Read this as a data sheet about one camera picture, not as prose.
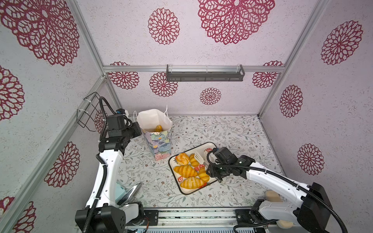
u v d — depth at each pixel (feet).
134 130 2.17
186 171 2.80
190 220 2.40
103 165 1.44
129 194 2.66
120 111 2.13
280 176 1.54
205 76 2.86
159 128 3.26
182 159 3.01
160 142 2.74
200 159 2.73
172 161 3.10
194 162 2.95
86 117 2.47
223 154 2.01
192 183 2.65
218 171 2.30
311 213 1.25
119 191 2.64
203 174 2.74
